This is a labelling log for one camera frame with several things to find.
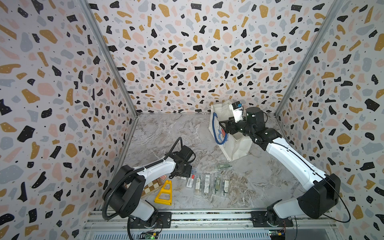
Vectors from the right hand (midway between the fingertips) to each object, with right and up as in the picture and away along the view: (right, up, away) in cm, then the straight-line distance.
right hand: (225, 120), depth 77 cm
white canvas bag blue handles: (+3, -13, +13) cm, 19 cm away
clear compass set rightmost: (+2, -37, +7) cm, 37 cm away
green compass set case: (-3, -36, +7) cm, 37 cm away
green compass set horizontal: (+2, -28, +15) cm, 32 cm away
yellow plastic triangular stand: (-32, -41, +5) cm, 52 cm away
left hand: (-21, -30, +11) cm, 38 cm away
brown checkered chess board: (-38, -36, +5) cm, 53 cm away
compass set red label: (-17, -32, +10) cm, 38 cm away
